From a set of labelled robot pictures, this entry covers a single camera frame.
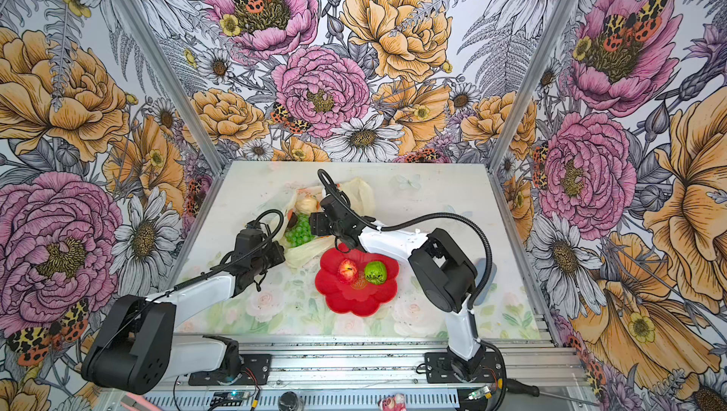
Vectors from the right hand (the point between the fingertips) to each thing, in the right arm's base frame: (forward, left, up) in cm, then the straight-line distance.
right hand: (319, 227), depth 90 cm
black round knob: (-44, +2, 0) cm, 44 cm away
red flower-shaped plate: (-18, -11, -11) cm, 24 cm away
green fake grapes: (+2, +8, -7) cm, 10 cm away
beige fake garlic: (+13, +6, -5) cm, 15 cm away
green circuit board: (-42, +20, -11) cm, 48 cm away
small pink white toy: (-45, -21, -8) cm, 50 cm away
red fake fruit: (-12, -9, -5) cm, 16 cm away
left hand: (-6, +12, -7) cm, 15 cm away
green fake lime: (-14, -17, -5) cm, 22 cm away
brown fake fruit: (+5, +10, -3) cm, 11 cm away
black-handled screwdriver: (-42, -50, -9) cm, 66 cm away
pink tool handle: (-43, +42, -9) cm, 61 cm away
